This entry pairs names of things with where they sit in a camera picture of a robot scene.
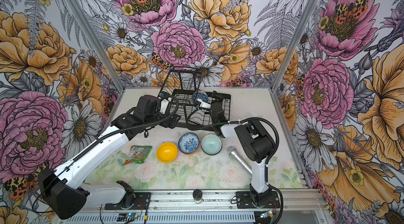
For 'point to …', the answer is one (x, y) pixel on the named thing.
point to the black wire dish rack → (197, 109)
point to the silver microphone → (233, 152)
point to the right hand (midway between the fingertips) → (214, 98)
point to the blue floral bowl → (188, 143)
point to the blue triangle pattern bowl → (200, 95)
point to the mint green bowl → (211, 144)
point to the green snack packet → (138, 154)
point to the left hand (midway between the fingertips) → (170, 119)
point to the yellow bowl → (167, 152)
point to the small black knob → (197, 194)
